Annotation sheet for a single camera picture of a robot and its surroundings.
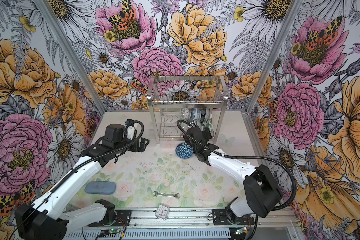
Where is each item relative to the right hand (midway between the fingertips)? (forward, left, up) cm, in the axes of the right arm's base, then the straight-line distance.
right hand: (198, 134), depth 86 cm
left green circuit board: (-42, +42, -17) cm, 62 cm away
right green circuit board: (-44, -17, -18) cm, 51 cm away
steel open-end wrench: (-28, +13, -17) cm, 35 cm away
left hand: (-8, +31, +3) cm, 32 cm away
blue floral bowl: (+22, -1, -6) cm, 23 cm away
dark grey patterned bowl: (+21, -7, -6) cm, 23 cm away
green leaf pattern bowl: (+11, -9, -4) cm, 14 cm away
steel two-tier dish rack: (+40, +19, -3) cm, 45 cm away
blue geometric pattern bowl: (-2, +8, -15) cm, 18 cm away
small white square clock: (-35, +20, -15) cm, 43 cm away
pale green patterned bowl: (+22, +6, -6) cm, 24 cm away
